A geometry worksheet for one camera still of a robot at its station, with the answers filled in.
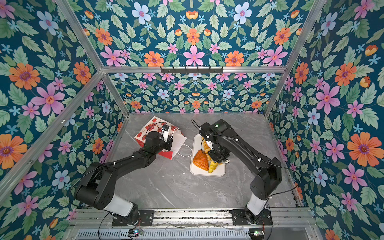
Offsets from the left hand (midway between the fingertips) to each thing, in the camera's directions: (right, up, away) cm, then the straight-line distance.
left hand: (173, 132), depth 89 cm
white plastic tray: (+13, -9, +12) cm, 20 cm away
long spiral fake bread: (+21, -11, +9) cm, 25 cm away
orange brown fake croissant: (+16, -17, 0) cm, 24 cm away
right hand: (+27, -13, -14) cm, 33 cm away
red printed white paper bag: (-16, +5, +10) cm, 19 cm away
